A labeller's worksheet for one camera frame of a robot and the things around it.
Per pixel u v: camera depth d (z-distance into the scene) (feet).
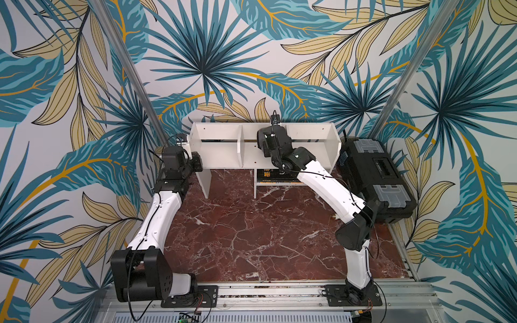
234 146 2.45
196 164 2.35
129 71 2.73
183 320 2.32
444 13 2.26
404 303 2.46
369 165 3.03
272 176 3.03
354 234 1.58
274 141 1.86
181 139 2.21
